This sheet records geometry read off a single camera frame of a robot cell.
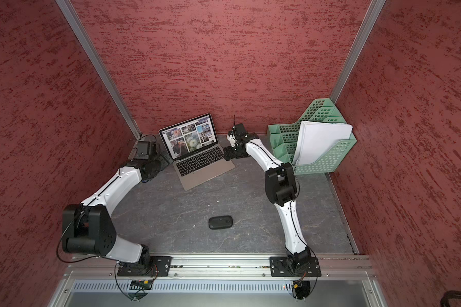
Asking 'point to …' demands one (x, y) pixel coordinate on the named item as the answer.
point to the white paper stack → (314, 136)
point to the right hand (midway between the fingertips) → (232, 156)
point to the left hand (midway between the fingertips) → (164, 166)
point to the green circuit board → (141, 284)
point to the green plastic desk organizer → (285, 138)
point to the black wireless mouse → (220, 222)
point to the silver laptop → (191, 145)
